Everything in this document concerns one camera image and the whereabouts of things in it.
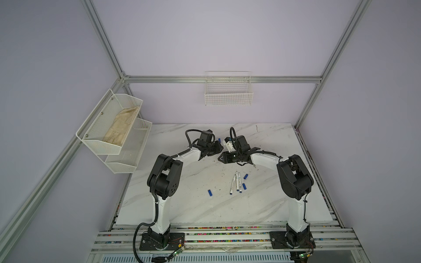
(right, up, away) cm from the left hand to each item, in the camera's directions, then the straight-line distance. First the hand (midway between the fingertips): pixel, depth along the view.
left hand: (223, 147), depth 97 cm
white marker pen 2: (+4, -23, -7) cm, 25 cm away
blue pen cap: (-2, +4, +3) cm, 6 cm away
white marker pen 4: (+9, -20, -6) cm, 23 cm away
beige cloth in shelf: (-51, +9, -20) cm, 56 cm away
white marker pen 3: (+8, -20, -4) cm, 21 cm away
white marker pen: (-1, +5, +2) cm, 5 cm away
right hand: (-2, -6, -2) cm, 7 cm away
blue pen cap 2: (-7, -25, -9) cm, 27 cm away
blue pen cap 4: (+12, -22, -6) cm, 26 cm away
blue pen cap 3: (+13, -17, -2) cm, 22 cm away
